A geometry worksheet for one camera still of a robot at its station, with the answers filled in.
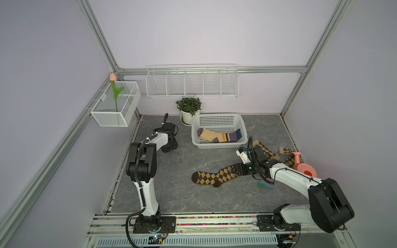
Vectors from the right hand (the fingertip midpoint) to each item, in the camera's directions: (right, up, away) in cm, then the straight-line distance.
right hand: (234, 168), depth 88 cm
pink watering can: (+35, +2, -7) cm, 36 cm away
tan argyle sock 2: (+36, +3, +8) cm, 37 cm away
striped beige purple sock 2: (+6, +19, +17) cm, 26 cm away
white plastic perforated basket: (-1, +27, +24) cm, 36 cm away
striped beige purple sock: (-9, +17, +17) cm, 26 cm away
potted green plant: (-28, +37, +14) cm, 49 cm away
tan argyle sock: (+24, +7, +9) cm, 27 cm away
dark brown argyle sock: (-10, -6, -1) cm, 12 cm away
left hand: (-39, +10, +13) cm, 42 cm away
